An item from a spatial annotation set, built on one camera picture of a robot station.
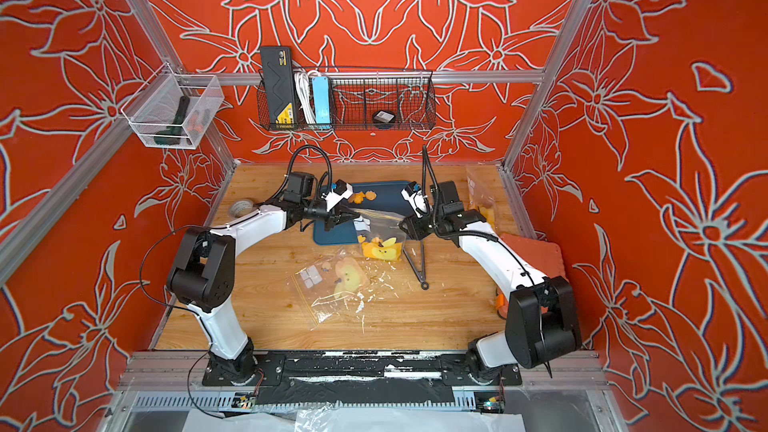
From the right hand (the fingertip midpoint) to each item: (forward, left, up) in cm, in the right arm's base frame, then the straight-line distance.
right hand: (402, 220), depth 84 cm
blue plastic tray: (+1, +6, +4) cm, 7 cm away
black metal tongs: (-10, -6, -14) cm, 18 cm away
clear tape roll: (+14, +58, -14) cm, 61 cm away
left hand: (+3, +13, -1) cm, 14 cm away
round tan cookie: (+20, +11, -13) cm, 26 cm away
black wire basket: (+39, +10, +15) cm, 43 cm away
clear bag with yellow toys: (-13, +23, -15) cm, 30 cm away
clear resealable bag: (+1, +7, -9) cm, 11 cm away
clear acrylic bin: (+27, +71, +18) cm, 78 cm away
